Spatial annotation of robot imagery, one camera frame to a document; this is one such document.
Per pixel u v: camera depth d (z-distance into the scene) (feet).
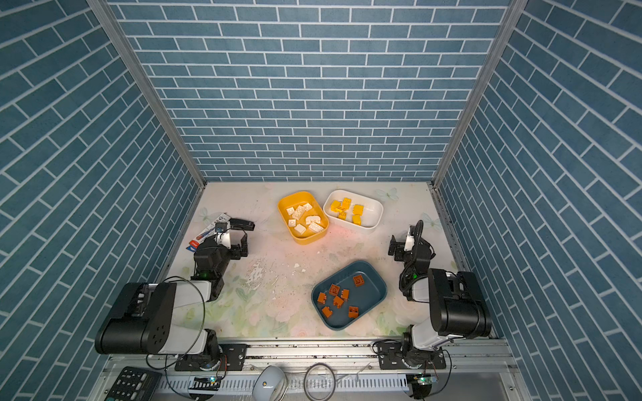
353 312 2.64
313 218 3.45
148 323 1.41
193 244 3.24
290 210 3.55
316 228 3.34
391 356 2.42
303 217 3.50
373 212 3.55
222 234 2.53
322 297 2.75
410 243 2.70
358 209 3.64
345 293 2.77
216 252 2.34
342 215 3.53
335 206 3.55
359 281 2.90
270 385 2.06
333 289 2.84
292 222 3.45
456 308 1.47
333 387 2.27
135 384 2.23
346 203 3.62
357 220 3.44
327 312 2.64
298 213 3.53
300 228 3.37
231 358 2.42
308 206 3.65
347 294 2.76
